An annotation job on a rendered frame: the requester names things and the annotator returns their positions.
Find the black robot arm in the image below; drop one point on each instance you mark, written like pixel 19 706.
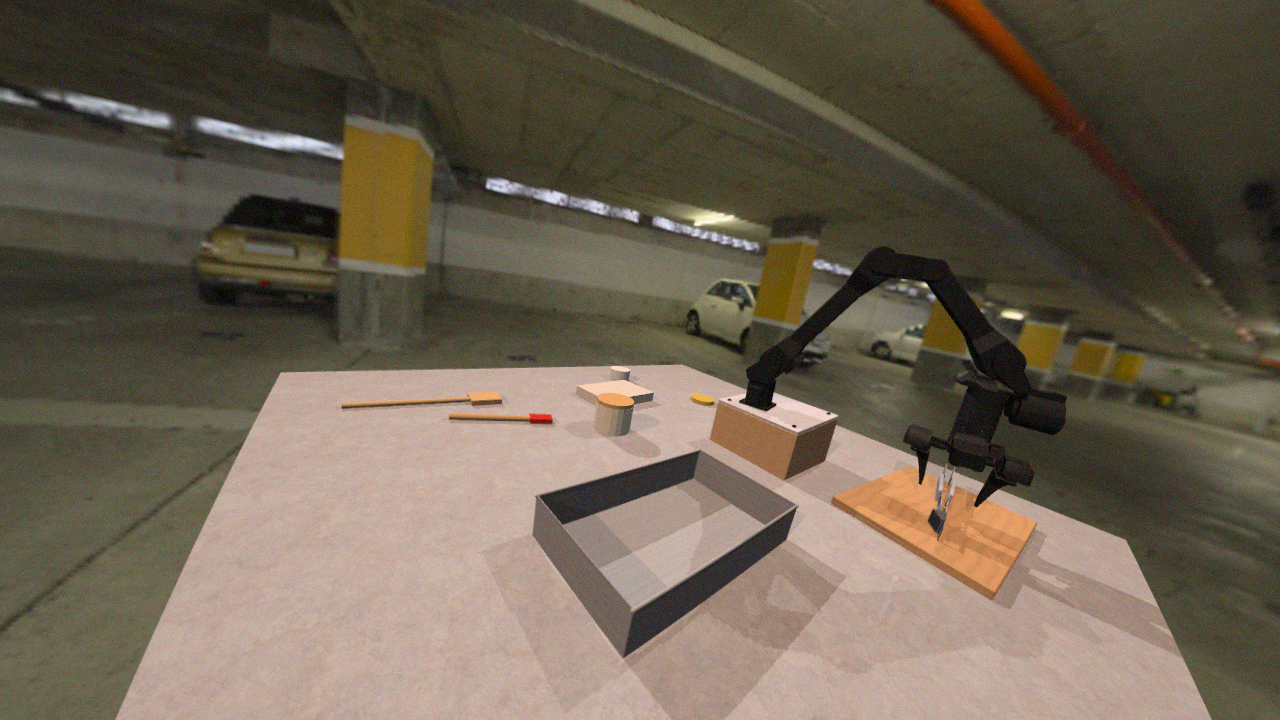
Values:
pixel 992 353

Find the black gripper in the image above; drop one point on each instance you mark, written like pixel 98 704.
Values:
pixel 1012 470

